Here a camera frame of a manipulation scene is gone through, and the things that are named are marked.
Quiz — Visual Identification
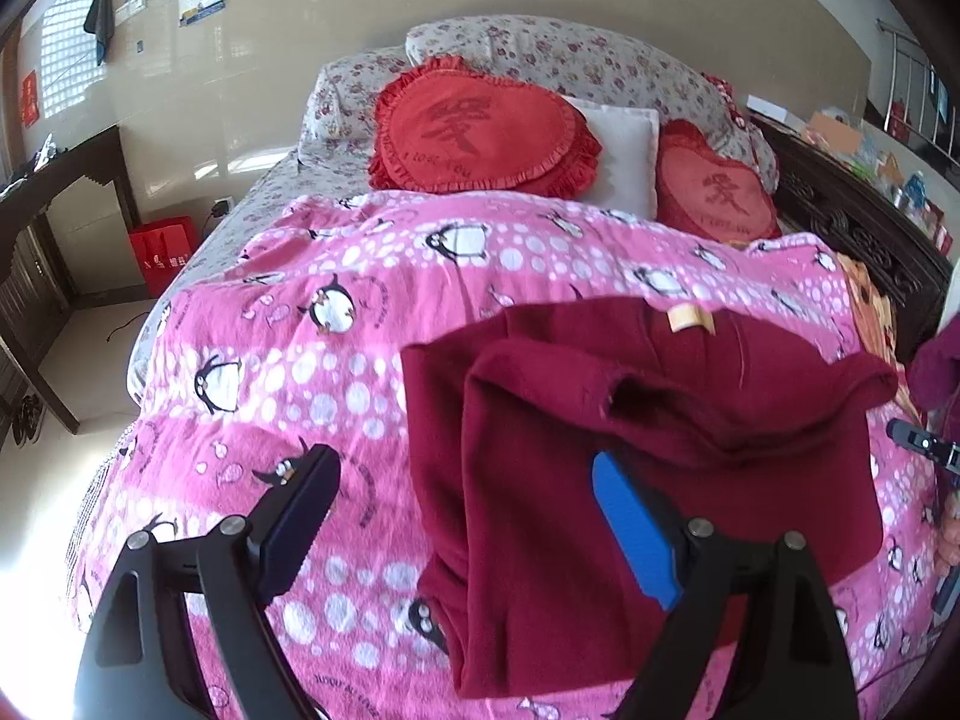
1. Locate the dark red knit garment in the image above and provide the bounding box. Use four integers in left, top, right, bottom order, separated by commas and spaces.
400, 298, 896, 699

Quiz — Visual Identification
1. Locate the orange striped cartoon blanket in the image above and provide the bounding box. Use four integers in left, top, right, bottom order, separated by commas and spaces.
836, 254, 903, 369

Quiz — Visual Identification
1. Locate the dark carved wooden headboard cabinet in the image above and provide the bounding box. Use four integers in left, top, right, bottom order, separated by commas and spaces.
750, 114, 952, 362

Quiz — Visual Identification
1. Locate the right red heart pillow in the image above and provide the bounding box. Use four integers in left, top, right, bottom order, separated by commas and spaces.
656, 121, 781, 247

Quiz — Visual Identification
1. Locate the red heart pillow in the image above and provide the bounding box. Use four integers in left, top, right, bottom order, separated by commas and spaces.
656, 121, 781, 247
368, 55, 602, 200

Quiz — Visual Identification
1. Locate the pink penguin blanket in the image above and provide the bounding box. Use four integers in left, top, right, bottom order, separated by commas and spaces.
68, 192, 937, 718

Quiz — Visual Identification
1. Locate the dark wooden desk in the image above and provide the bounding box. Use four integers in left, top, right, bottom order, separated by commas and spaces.
0, 125, 145, 436

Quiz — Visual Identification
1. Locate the red gift bag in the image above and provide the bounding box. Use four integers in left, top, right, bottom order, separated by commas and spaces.
128, 216, 199, 298

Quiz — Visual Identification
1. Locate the white square pillow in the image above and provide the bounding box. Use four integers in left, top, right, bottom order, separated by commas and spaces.
566, 96, 661, 220

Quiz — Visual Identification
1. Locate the floral bedding pillow roll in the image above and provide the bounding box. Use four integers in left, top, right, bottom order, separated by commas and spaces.
298, 15, 779, 192

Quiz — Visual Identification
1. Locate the left red heart pillow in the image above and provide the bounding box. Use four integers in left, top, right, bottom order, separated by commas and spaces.
368, 55, 602, 200

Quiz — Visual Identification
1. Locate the red wall sticker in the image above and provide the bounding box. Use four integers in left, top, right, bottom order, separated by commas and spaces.
20, 70, 41, 128

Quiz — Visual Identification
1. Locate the dark cloth hanging on wall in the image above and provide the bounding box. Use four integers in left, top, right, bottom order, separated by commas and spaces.
83, 0, 116, 67

